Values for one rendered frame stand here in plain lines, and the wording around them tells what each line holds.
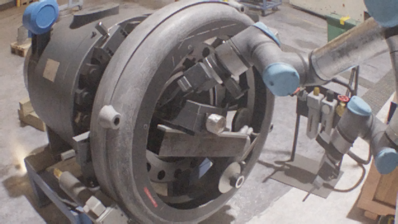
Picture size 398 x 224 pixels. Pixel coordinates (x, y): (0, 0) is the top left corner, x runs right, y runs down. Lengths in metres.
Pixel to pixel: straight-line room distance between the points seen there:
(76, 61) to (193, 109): 0.47
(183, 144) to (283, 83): 0.32
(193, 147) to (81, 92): 0.39
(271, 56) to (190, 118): 0.26
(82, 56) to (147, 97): 0.39
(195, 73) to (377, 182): 1.09
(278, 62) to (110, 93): 0.39
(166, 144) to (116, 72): 0.22
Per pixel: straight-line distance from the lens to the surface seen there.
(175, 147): 1.06
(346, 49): 0.83
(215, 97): 1.38
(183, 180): 1.38
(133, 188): 1.03
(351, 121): 1.05
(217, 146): 1.20
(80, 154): 1.04
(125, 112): 0.94
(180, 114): 1.03
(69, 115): 1.29
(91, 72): 1.23
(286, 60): 0.95
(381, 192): 1.78
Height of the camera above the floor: 1.15
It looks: 26 degrees down
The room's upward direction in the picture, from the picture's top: straight up
